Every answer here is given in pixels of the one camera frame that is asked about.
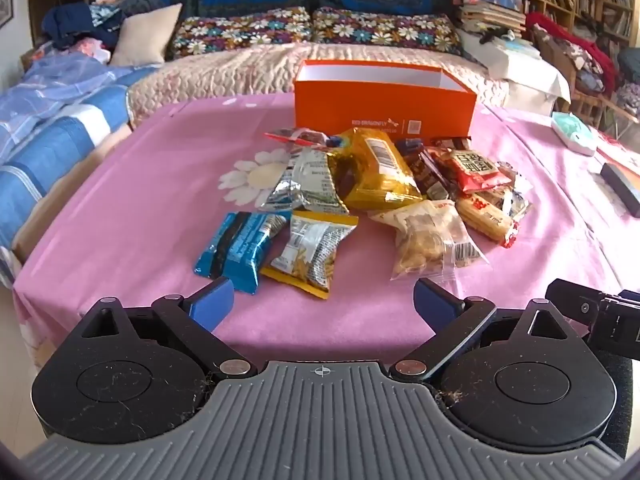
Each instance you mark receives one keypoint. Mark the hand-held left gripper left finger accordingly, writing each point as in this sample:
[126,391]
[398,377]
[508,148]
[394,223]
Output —
[215,301]

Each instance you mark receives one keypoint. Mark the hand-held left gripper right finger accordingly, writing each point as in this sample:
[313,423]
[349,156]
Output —
[434,305]

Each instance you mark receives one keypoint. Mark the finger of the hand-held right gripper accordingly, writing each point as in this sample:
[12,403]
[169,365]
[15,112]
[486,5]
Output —
[575,302]

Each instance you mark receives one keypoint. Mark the blue cookie packet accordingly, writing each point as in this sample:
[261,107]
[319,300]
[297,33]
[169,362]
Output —
[235,250]

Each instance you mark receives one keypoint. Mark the clear cracker packet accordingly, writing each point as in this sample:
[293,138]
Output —
[425,240]

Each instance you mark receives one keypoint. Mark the cream rice cracker packet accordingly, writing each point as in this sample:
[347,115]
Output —
[485,215]

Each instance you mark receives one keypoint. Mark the small yellow snack packet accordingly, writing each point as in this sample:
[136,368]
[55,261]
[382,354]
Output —
[310,255]

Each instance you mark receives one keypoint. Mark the small silver candy wrapper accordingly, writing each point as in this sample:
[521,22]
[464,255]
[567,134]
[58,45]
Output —
[517,195]

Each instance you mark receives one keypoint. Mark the brown chocolate packet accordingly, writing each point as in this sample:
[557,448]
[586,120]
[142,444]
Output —
[425,172]

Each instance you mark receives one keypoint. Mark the red snack packet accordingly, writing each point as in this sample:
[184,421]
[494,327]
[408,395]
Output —
[475,170]

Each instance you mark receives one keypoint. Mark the large golden snack packet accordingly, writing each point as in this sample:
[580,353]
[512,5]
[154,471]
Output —
[375,170]

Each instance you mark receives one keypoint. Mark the silver snack packet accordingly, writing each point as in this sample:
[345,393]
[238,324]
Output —
[305,180]

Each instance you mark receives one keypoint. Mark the red white snack wrapper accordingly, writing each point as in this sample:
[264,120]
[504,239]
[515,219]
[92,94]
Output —
[295,136]

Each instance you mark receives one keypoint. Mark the orange cardboard box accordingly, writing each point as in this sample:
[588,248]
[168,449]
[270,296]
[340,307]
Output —
[350,105]

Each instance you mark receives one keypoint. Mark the pink daisy print tablecloth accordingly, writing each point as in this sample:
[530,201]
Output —
[150,200]

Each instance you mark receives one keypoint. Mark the long black box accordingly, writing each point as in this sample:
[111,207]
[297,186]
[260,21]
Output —
[622,187]

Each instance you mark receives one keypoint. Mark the red white printed bag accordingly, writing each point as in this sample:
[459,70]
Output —
[622,152]

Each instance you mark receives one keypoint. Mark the teal tissue pack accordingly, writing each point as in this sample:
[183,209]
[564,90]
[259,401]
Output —
[572,132]

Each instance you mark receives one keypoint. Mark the wicker chair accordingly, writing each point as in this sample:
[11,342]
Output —
[595,102]

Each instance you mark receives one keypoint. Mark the white cloth covered box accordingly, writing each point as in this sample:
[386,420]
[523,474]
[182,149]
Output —
[525,77]

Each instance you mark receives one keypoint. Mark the pile of clothes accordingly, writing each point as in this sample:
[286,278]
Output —
[630,77]

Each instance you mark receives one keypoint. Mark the blue striped blanket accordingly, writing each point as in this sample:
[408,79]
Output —
[50,125]

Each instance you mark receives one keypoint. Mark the red cloth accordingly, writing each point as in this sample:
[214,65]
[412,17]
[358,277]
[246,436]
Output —
[595,52]

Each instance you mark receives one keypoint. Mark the light blue paper stack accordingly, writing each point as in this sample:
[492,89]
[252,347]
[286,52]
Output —
[517,50]

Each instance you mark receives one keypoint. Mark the floral pillow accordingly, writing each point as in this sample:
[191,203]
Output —
[385,30]
[240,32]

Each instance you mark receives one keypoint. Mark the plain beige pillow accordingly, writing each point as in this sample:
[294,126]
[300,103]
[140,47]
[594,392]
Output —
[145,35]

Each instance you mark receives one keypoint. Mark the black cloth item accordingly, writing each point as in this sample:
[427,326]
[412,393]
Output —
[495,36]

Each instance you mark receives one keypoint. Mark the stack of books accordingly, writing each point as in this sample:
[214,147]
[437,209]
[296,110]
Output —
[490,17]

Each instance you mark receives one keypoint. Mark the navy blue clothing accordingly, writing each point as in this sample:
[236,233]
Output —
[70,22]

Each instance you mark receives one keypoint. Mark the small framed picture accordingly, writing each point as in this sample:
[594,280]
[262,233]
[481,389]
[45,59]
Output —
[6,2]

